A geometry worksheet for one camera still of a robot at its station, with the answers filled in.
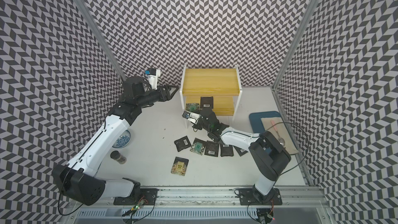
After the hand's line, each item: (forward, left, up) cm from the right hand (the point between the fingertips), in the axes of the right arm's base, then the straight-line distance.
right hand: (194, 113), depth 87 cm
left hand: (0, +7, +20) cm, 21 cm away
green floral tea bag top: (-14, -2, -14) cm, 20 cm away
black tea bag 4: (-16, -18, -14) cm, 28 cm away
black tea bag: (+8, -7, 0) cm, 11 cm away
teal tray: (+1, -39, -14) cm, 41 cm away
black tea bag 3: (-15, -10, -15) cm, 23 cm away
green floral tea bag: (+3, 0, +2) cm, 3 cm away
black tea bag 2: (-11, +8, -15) cm, 20 cm away
